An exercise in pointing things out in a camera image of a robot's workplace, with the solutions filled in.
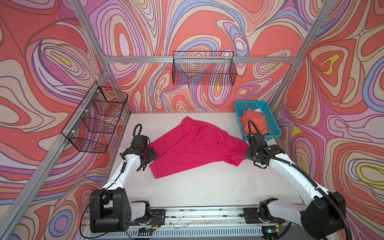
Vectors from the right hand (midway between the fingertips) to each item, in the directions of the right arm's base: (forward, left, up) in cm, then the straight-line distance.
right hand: (254, 157), depth 83 cm
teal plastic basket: (+21, -21, -2) cm, 30 cm away
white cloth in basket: (+44, -18, -6) cm, 48 cm away
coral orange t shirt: (+32, -14, -3) cm, 35 cm away
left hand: (+4, +59, -3) cm, 59 cm away
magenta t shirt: (+19, +35, -10) cm, 41 cm away
